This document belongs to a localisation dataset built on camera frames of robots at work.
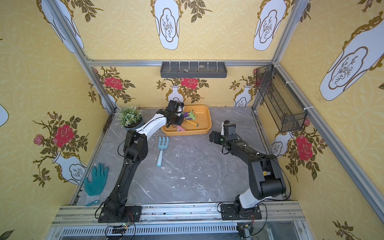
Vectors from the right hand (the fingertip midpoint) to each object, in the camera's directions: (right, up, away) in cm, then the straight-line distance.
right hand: (215, 136), depth 95 cm
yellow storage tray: (-11, +11, +19) cm, 24 cm away
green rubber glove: (-67, -24, -11) cm, 72 cm away
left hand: (-22, +12, +13) cm, 28 cm away
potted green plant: (-53, +12, -3) cm, 55 cm away
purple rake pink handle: (-22, +5, +9) cm, 24 cm away
